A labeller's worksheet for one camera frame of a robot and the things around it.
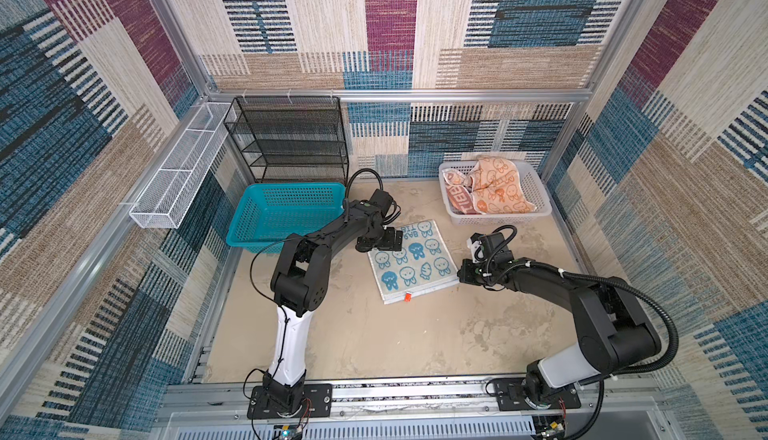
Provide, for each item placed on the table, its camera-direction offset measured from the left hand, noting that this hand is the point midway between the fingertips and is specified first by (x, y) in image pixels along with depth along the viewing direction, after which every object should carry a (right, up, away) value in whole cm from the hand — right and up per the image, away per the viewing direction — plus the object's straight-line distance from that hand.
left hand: (389, 243), depth 97 cm
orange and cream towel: (+40, +19, +15) cm, 47 cm away
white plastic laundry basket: (+51, +22, +13) cm, 57 cm away
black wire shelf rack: (-35, +36, +14) cm, 52 cm away
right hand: (+22, -10, -4) cm, 24 cm away
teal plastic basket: (-44, +9, +15) cm, 48 cm away
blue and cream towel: (+11, -7, 0) cm, 13 cm away
